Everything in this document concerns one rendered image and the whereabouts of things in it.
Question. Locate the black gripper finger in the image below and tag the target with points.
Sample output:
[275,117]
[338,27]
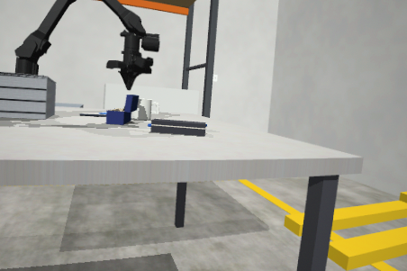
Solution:
[127,78]
[133,77]

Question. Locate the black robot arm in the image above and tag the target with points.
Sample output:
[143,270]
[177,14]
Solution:
[35,44]

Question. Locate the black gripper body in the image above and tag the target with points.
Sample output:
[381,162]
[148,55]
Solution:
[126,59]

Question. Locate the white mug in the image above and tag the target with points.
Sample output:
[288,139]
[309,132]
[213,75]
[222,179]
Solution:
[144,110]

